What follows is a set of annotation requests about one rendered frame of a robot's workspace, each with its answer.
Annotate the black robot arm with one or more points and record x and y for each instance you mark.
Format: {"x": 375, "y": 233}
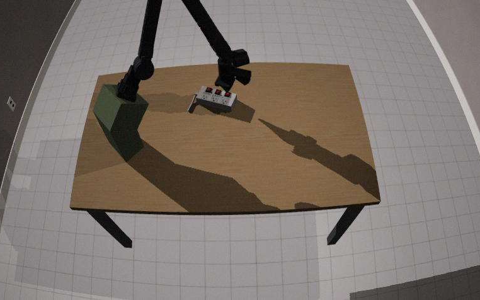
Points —
{"x": 143, "y": 68}

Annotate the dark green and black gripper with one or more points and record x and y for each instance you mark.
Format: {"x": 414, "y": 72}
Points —
{"x": 219, "y": 82}

